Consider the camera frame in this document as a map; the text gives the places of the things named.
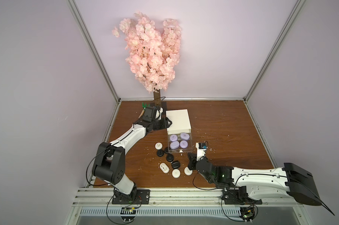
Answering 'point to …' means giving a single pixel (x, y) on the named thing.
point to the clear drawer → (179, 142)
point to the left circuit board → (128, 211)
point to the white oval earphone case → (164, 168)
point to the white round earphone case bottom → (176, 173)
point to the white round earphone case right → (187, 171)
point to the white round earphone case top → (158, 146)
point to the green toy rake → (144, 106)
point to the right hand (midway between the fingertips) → (186, 153)
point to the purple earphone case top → (173, 138)
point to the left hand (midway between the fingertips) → (171, 122)
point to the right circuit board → (247, 213)
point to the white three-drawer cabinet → (180, 122)
